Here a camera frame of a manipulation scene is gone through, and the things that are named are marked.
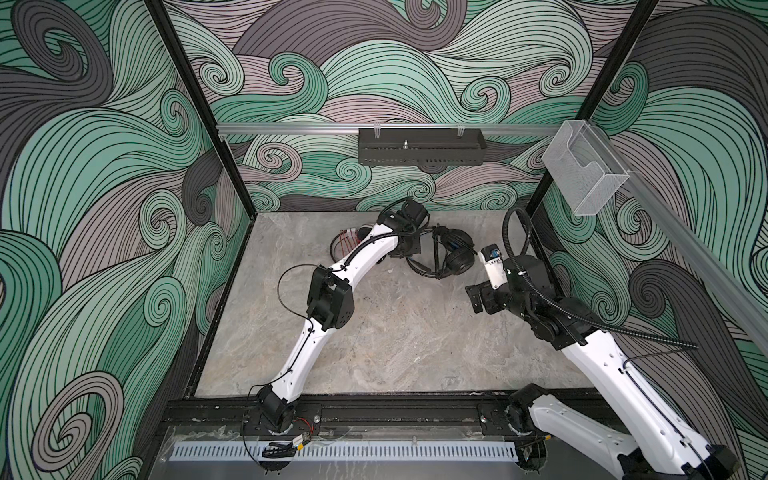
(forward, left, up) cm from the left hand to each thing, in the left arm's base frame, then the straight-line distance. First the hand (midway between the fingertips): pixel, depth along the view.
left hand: (412, 248), depth 95 cm
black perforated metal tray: (+27, -3, +21) cm, 34 cm away
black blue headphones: (-5, -12, +5) cm, 14 cm away
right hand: (-20, -16, +13) cm, 28 cm away
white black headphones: (+9, +23, -7) cm, 26 cm away
